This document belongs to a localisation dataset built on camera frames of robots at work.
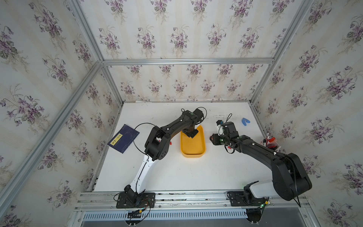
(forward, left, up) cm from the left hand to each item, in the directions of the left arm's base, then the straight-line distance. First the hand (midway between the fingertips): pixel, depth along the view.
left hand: (190, 135), depth 97 cm
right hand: (-5, -14, +5) cm, 16 cm away
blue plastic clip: (+15, -42, 0) cm, 45 cm away
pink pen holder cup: (-10, -49, +8) cm, 51 cm away
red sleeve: (-5, +14, -2) cm, 15 cm away
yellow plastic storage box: (-9, -2, +1) cm, 10 cm away
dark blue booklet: (-2, +47, -1) cm, 47 cm away
